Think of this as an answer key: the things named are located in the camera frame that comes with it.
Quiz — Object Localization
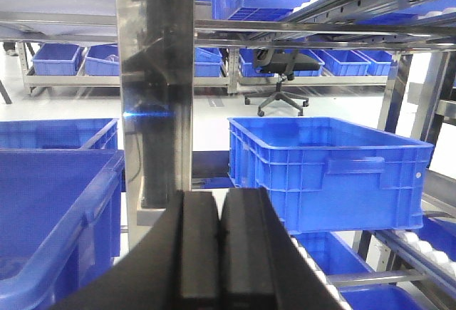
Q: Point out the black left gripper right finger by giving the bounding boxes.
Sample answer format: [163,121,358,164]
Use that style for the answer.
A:
[219,186,346,310]

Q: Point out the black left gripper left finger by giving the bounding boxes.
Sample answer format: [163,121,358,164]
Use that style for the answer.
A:
[49,189,220,310]

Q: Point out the steel shelf rack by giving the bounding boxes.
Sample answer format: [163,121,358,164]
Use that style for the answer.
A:
[17,38,396,95]

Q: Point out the blue plastic bin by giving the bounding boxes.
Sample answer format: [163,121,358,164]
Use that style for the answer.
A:
[0,118,119,151]
[0,148,125,310]
[336,284,428,310]
[415,215,456,254]
[294,231,375,277]

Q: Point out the black office chair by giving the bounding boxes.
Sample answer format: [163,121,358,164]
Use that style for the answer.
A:
[244,48,321,118]

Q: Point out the steel roller rack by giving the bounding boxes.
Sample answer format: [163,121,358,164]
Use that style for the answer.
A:
[0,0,456,310]

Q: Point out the row of blue bins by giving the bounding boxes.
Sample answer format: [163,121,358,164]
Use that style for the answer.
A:
[31,42,395,78]

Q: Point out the blue crate with handle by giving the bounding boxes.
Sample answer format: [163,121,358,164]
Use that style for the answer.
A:
[227,116,435,235]

